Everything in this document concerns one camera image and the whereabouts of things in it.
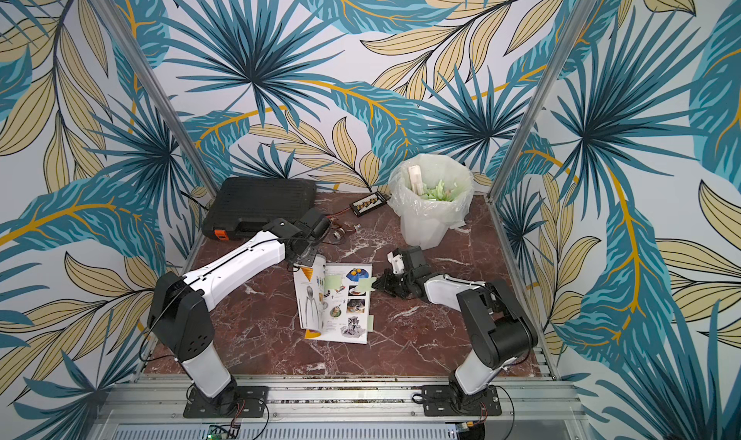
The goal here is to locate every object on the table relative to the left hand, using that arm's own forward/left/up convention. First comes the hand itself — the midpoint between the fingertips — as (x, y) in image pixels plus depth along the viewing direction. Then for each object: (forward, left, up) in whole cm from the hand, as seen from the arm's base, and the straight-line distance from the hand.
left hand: (296, 255), depth 85 cm
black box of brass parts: (+32, -20, -11) cm, 40 cm away
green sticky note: (-3, -20, -11) cm, 23 cm away
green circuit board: (-42, +14, -16) cm, 47 cm away
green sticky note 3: (-3, -10, -11) cm, 15 cm away
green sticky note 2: (-14, -22, -13) cm, 29 cm away
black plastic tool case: (+30, +30, -12) cm, 44 cm away
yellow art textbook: (-8, -11, -13) cm, 19 cm away
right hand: (-4, -23, -10) cm, 25 cm away
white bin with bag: (+21, -41, +6) cm, 47 cm away
